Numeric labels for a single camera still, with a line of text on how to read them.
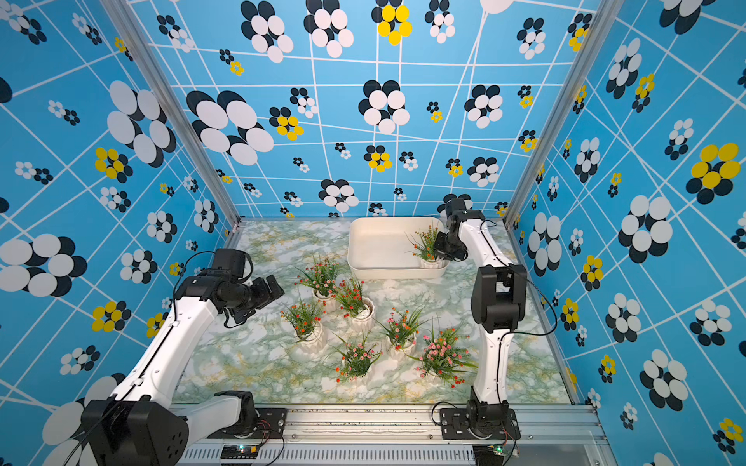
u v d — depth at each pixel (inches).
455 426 28.4
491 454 27.7
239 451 28.4
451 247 33.1
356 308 32.6
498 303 22.0
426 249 37.2
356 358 28.5
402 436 28.6
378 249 45.5
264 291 27.8
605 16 26.8
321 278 33.3
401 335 30.3
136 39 28.4
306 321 29.5
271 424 28.7
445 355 27.8
